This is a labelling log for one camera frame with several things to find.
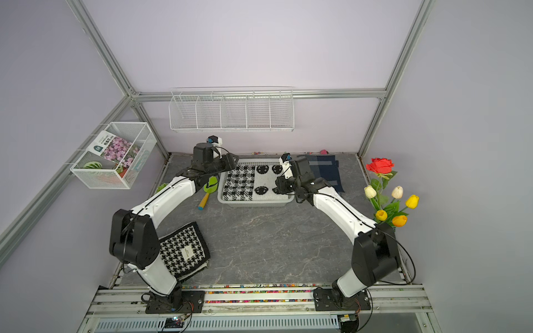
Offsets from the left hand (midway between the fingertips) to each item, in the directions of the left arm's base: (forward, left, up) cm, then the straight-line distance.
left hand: (236, 158), depth 88 cm
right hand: (-9, -18, -4) cm, 21 cm away
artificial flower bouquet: (-30, -53, +2) cm, 61 cm away
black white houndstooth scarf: (-32, +22, -19) cm, 43 cm away
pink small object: (+24, -48, -24) cm, 59 cm away
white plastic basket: (-13, -5, -16) cm, 21 cm away
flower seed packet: (-3, +41, +11) cm, 43 cm away
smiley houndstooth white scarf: (-3, -6, -14) cm, 16 cm away
